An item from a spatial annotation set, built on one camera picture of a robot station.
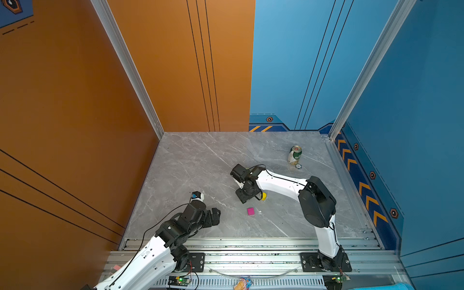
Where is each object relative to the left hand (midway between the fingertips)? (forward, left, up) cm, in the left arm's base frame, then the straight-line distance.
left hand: (213, 212), depth 80 cm
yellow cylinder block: (+10, -24, -4) cm, 26 cm away
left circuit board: (-24, +12, -8) cm, 28 cm away
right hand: (+10, -14, -5) cm, 18 cm away
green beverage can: (+32, -42, +2) cm, 53 cm away
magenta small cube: (+3, -17, -7) cm, 19 cm away
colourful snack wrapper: (-25, -13, -4) cm, 29 cm away
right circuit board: (-23, -51, -6) cm, 57 cm away
